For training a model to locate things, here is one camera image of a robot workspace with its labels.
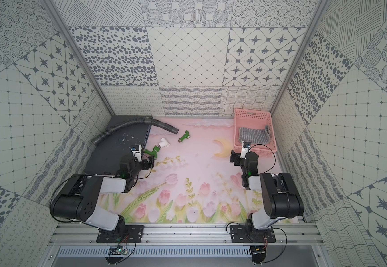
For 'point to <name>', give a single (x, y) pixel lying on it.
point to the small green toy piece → (187, 135)
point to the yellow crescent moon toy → (227, 148)
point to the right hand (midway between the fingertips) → (240, 151)
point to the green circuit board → (117, 250)
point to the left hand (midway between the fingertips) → (142, 152)
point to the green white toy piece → (162, 143)
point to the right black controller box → (258, 253)
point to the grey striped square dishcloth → (254, 136)
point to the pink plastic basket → (256, 127)
